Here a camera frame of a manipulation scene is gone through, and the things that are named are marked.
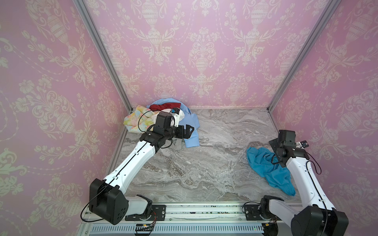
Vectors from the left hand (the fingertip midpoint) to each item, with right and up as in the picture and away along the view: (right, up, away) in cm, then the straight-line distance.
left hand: (187, 128), depth 78 cm
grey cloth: (-8, -11, +21) cm, 25 cm away
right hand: (+50, -11, +3) cm, 51 cm away
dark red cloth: (-22, +15, +32) cm, 42 cm away
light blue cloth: (+3, -10, +25) cm, 27 cm away
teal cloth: (+46, -21, +10) cm, 51 cm away
